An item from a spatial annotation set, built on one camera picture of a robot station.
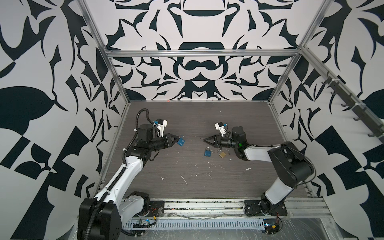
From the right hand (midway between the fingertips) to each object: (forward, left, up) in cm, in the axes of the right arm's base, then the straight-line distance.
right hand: (205, 141), depth 83 cm
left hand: (0, +14, +7) cm, 15 cm away
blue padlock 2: (0, -2, -14) cm, 14 cm away
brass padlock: (-2, -11, -14) cm, 17 cm away
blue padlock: (-2, +13, +3) cm, 13 cm away
